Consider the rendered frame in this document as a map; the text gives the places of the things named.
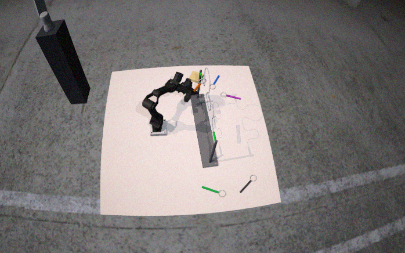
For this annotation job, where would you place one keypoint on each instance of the tan rectangular block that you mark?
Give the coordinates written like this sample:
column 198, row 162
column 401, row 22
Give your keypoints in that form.
column 194, row 76

